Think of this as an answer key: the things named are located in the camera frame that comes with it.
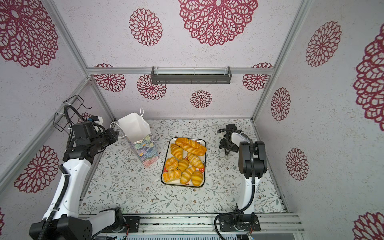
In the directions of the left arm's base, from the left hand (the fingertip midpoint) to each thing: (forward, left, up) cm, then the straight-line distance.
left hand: (118, 135), depth 76 cm
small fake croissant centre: (-6, -32, -22) cm, 40 cm away
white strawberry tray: (+4, -22, -26) cm, 35 cm away
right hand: (+10, -63, -26) cm, 69 cm away
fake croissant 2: (-3, -39, -23) cm, 46 cm away
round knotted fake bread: (-5, -25, -23) cm, 34 cm away
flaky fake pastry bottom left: (-13, -25, -22) cm, 36 cm away
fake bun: (-14, -40, -23) cm, 48 cm away
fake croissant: (+4, -28, -22) cm, 36 cm away
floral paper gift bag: (+16, -2, -16) cm, 22 cm away
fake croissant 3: (-12, -34, -24) cm, 43 cm away
